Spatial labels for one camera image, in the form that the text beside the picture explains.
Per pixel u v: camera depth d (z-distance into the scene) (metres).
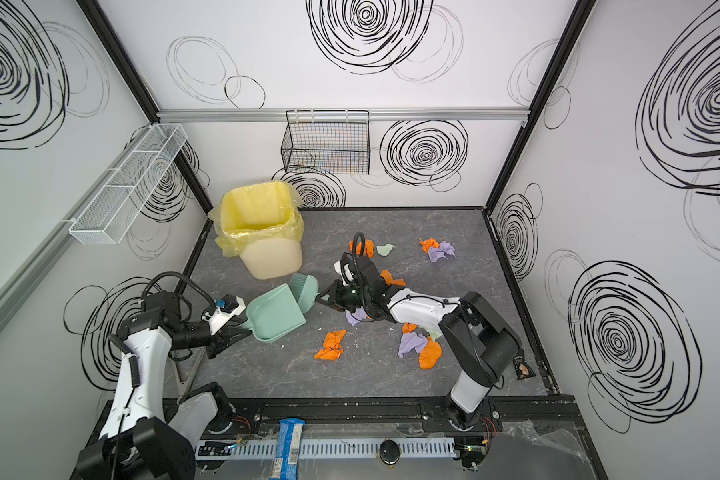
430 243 1.08
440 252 1.04
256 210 0.97
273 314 0.78
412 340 0.85
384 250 1.08
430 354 0.84
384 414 0.75
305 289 0.86
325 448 0.71
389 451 0.61
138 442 0.38
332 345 0.85
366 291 0.68
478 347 0.46
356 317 0.74
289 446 0.69
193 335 0.62
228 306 0.63
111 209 0.74
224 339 0.65
